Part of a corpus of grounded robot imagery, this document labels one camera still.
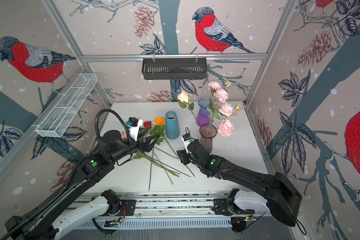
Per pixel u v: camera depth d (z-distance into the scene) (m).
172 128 0.90
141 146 0.58
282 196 0.41
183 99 0.66
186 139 0.69
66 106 0.78
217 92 0.72
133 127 0.56
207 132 0.83
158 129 1.04
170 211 0.73
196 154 0.58
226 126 0.67
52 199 0.41
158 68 1.07
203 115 1.06
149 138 0.59
